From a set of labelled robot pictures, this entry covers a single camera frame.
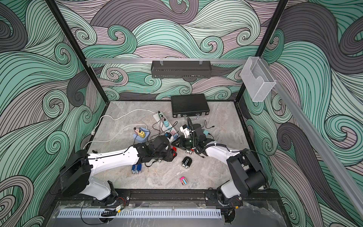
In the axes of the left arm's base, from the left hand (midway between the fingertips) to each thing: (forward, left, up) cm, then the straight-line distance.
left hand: (173, 152), depth 81 cm
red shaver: (+2, 0, 0) cm, 2 cm away
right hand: (+3, +2, +1) cm, 4 cm away
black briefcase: (+41, -12, -5) cm, 43 cm away
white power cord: (+21, +62, -12) cm, 67 cm away
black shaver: (-4, -8, -7) cm, 11 cm away
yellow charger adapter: (+14, +22, -3) cm, 26 cm away
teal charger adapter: (+23, +6, -3) cm, 24 cm away
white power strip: (+29, +12, -5) cm, 32 cm away
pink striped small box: (-14, -6, -6) cm, 16 cm away
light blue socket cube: (+13, +24, -8) cm, 28 cm away
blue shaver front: (-8, +22, -7) cm, 24 cm away
